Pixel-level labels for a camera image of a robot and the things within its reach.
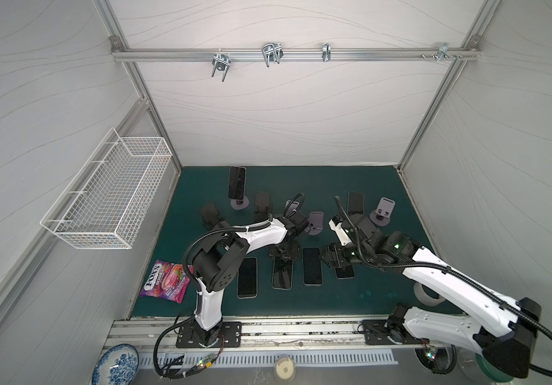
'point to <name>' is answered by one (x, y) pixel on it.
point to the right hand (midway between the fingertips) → (332, 247)
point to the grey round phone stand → (378, 219)
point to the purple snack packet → (167, 281)
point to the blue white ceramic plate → (116, 366)
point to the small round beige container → (285, 368)
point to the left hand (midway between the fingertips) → (291, 255)
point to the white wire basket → (107, 201)
